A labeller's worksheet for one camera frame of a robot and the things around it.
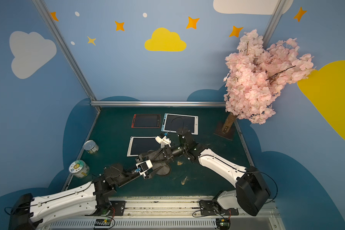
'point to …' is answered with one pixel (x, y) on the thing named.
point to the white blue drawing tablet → (172, 122)
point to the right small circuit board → (223, 224)
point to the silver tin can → (90, 146)
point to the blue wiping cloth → (164, 170)
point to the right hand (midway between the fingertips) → (155, 161)
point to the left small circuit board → (102, 222)
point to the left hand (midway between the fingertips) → (157, 155)
